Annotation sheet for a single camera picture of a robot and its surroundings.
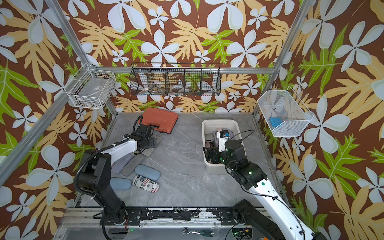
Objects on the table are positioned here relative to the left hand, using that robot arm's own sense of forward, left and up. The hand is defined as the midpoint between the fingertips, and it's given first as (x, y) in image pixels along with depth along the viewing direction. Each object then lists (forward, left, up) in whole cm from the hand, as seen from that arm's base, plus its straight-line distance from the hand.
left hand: (149, 141), depth 97 cm
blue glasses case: (-20, -2, -3) cm, 20 cm away
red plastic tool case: (+21, -8, -2) cm, 22 cm away
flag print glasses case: (-27, -2, -3) cm, 27 cm away
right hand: (-16, -36, +19) cm, 44 cm away
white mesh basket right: (+6, -81, +21) cm, 84 cm away
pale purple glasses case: (-3, -43, +7) cm, 43 cm away
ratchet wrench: (-48, -25, -8) cm, 55 cm away
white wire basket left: (+17, +31, +29) cm, 46 cm away
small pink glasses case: (+6, -46, +6) cm, 47 cm away
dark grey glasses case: (-17, +9, -3) cm, 19 cm away
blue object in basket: (0, -74, +21) cm, 76 cm away
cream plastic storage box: (+6, -39, +9) cm, 40 cm away
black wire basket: (+32, -17, +26) cm, 45 cm away
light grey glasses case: (-6, 0, -3) cm, 7 cm away
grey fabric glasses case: (-4, -38, +10) cm, 40 cm away
